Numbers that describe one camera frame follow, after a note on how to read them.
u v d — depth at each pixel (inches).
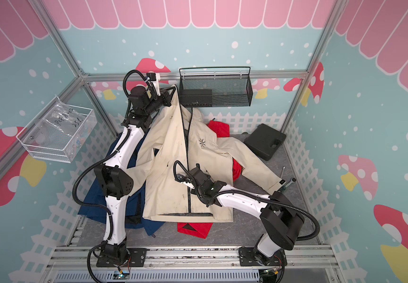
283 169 40.3
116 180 22.4
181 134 33.0
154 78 28.0
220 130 44.3
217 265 29.2
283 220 17.2
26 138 24.4
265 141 43.4
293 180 38.2
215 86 37.1
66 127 28.1
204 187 24.8
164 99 29.2
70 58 32.7
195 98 36.2
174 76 41.2
